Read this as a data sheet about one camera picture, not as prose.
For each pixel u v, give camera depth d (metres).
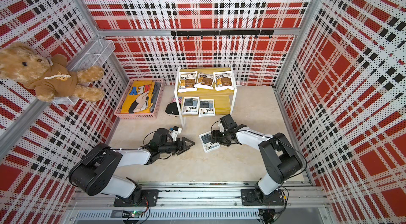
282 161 0.45
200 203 0.73
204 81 0.75
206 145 0.91
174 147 0.78
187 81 0.75
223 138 0.78
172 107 1.02
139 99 1.04
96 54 0.77
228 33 0.89
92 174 0.44
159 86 1.13
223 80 0.75
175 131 0.84
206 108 0.88
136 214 0.69
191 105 0.88
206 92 0.74
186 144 0.80
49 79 0.54
